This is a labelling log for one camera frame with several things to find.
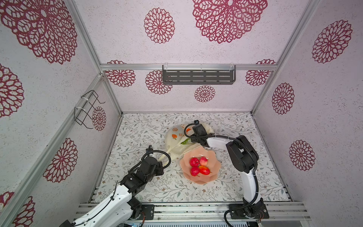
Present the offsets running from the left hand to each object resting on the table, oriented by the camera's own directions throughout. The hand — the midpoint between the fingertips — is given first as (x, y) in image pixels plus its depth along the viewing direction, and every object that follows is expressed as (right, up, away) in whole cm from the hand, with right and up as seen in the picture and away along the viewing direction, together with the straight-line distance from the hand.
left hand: (162, 164), depth 82 cm
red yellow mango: (+25, -4, +3) cm, 25 cm away
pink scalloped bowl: (+31, -2, +6) cm, 32 cm away
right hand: (+21, +18, +22) cm, 35 cm away
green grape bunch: (+13, +12, +6) cm, 19 cm away
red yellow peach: (+25, 0, +5) cm, 25 cm away
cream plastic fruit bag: (+10, +13, +7) cm, 17 cm away
